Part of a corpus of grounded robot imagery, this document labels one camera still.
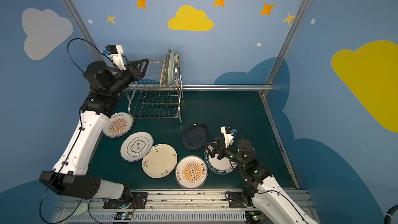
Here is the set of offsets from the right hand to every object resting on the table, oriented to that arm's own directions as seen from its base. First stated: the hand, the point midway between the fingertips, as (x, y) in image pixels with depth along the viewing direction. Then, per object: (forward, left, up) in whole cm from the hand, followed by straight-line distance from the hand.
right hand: (211, 140), depth 73 cm
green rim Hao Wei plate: (-6, -5, -20) cm, 22 cm away
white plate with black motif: (+3, +44, -19) cm, 48 cm away
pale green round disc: (-29, +59, -18) cm, 69 cm away
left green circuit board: (-31, +40, -20) cm, 54 cm away
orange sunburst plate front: (-9, +10, -21) cm, 25 cm away
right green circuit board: (-27, -21, -21) cm, 41 cm away
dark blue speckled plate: (+13, +10, -21) cm, 27 cm away
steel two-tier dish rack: (+39, +46, -15) cm, 62 cm away
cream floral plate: (-4, +29, -21) cm, 36 cm away
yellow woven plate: (+26, +27, +14) cm, 40 cm away
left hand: (+19, +28, +30) cm, 46 cm away
